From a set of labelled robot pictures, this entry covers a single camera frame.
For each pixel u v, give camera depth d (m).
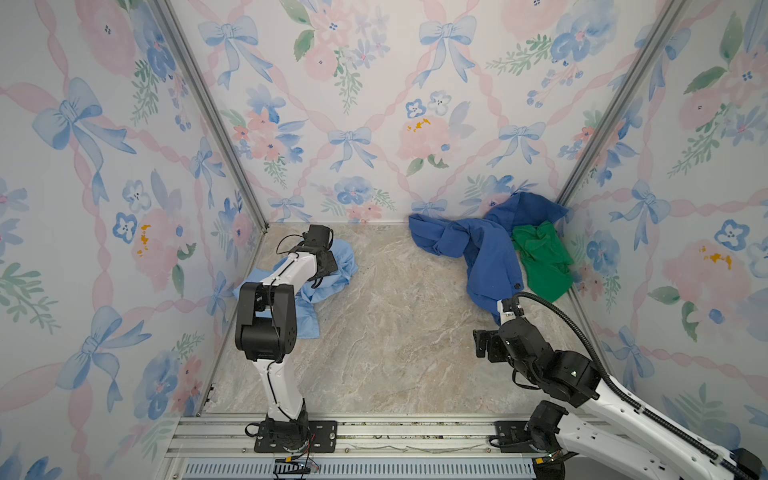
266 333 0.51
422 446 0.73
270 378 0.56
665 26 0.70
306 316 0.92
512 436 0.74
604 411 0.47
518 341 0.55
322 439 0.74
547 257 1.07
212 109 0.86
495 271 0.97
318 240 0.78
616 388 0.48
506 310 0.66
